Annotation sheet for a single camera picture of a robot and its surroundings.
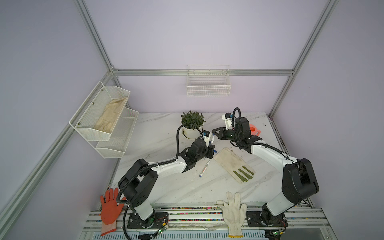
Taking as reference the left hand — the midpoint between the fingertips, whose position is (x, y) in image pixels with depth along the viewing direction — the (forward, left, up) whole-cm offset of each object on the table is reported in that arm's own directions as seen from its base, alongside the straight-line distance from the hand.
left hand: (213, 146), depth 86 cm
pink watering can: (+14, -28, -3) cm, 32 cm away
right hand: (+6, +1, +7) cm, 9 cm away
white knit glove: (-32, -10, -15) cm, 37 cm away
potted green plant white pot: (+18, +14, +5) cm, 23 cm away
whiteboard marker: (+3, 0, +5) cm, 6 cm away
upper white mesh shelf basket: (+5, +63, +16) cm, 65 cm away
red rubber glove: (-31, +55, -14) cm, 64 cm away
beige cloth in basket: (+9, +57, +15) cm, 60 cm away
